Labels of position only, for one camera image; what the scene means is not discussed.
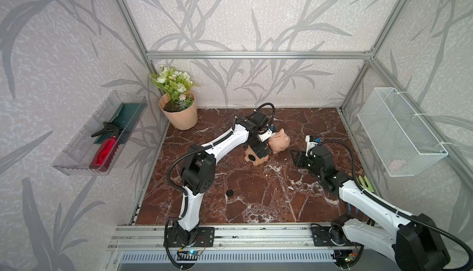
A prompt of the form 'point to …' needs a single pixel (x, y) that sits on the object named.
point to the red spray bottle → (108, 148)
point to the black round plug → (230, 193)
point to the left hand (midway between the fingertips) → (260, 147)
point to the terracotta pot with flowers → (177, 99)
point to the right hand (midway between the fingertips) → (292, 150)
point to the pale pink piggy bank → (279, 141)
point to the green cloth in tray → (124, 124)
